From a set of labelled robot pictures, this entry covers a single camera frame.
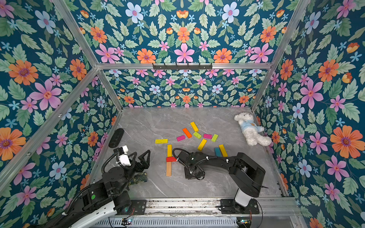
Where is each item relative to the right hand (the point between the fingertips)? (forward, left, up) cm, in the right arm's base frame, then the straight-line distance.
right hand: (191, 174), depth 84 cm
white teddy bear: (+28, -40, +7) cm, 49 cm away
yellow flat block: (+22, +23, +1) cm, 32 cm away
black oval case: (+22, +55, +3) cm, 59 cm away
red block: (+10, +14, -2) cm, 18 cm away
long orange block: (+30, +5, 0) cm, 31 cm away
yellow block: (+37, 0, +1) cm, 37 cm away
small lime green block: (+26, -16, 0) cm, 31 cm away
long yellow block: (+15, +15, +1) cm, 21 cm away
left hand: (+1, +22, +23) cm, 31 cm away
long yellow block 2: (+17, -21, -1) cm, 26 cm away
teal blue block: (+15, -17, 0) cm, 22 cm away
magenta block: (+29, -10, -2) cm, 31 cm away
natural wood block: (+3, +14, 0) cm, 15 cm away
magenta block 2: (+26, +9, 0) cm, 28 cm away
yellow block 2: (+21, -6, 0) cm, 22 cm away
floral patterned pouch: (-3, +29, +2) cm, 29 cm away
